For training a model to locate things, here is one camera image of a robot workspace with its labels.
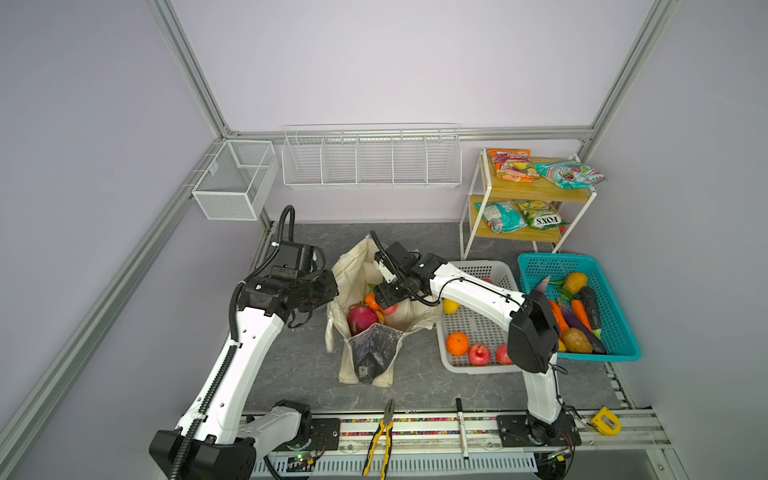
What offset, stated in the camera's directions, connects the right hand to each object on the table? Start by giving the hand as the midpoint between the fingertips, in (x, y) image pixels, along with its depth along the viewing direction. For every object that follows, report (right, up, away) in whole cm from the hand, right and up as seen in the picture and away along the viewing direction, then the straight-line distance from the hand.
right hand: (386, 296), depth 86 cm
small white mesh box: (-50, +36, +11) cm, 63 cm away
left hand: (-12, +3, -13) cm, 18 cm away
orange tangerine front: (+20, -13, -3) cm, 24 cm away
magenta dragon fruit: (-7, -5, -6) cm, 10 cm away
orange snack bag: (+38, +38, -1) cm, 54 cm away
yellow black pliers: (+1, -30, -12) cm, 32 cm away
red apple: (+1, -5, +2) cm, 5 cm away
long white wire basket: (-5, +45, +12) cm, 47 cm away
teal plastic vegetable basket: (+65, -11, -4) cm, 66 cm away
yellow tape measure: (+55, -30, -13) cm, 64 cm away
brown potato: (+53, -12, -4) cm, 54 cm away
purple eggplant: (+58, -9, +4) cm, 59 cm away
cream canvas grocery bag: (-4, -14, -10) cm, 17 cm away
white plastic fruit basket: (+26, -14, +2) cm, 29 cm away
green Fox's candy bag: (+50, +25, +10) cm, 57 cm away
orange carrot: (+60, -5, +6) cm, 61 cm away
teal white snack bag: (+38, +25, +10) cm, 46 cm away
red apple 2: (+26, -15, -6) cm, 30 cm away
